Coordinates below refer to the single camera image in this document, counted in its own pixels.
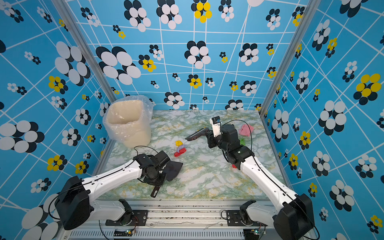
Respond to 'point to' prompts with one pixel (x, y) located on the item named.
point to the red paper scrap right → (234, 166)
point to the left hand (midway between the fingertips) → (163, 183)
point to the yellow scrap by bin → (178, 143)
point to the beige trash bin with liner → (128, 119)
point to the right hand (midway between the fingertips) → (209, 132)
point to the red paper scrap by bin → (181, 151)
